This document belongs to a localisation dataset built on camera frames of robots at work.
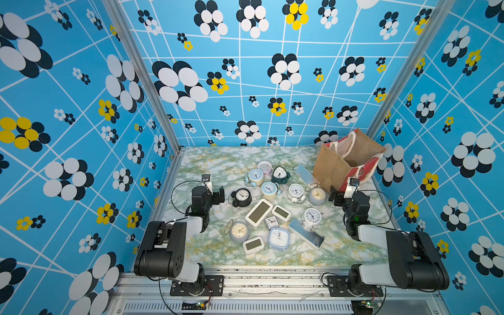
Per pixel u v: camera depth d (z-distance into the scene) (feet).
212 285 2.41
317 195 3.08
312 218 2.86
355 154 3.34
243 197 3.09
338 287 2.40
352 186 2.53
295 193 3.15
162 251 1.44
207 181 2.63
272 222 2.91
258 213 2.93
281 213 2.98
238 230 2.76
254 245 2.65
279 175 3.34
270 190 3.16
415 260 1.41
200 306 2.30
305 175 3.49
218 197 2.80
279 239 2.71
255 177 3.34
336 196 2.71
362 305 2.30
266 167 3.57
